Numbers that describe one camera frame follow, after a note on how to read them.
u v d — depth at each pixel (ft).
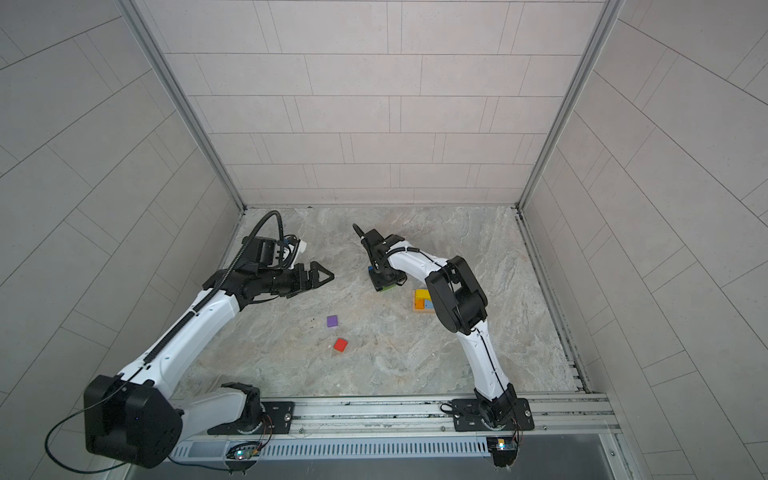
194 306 1.60
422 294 2.94
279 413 2.33
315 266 2.28
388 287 2.86
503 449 2.23
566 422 2.33
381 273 2.75
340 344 2.71
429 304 1.90
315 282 2.21
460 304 1.82
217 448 2.27
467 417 2.33
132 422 1.25
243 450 2.11
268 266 2.12
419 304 2.91
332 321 2.86
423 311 2.91
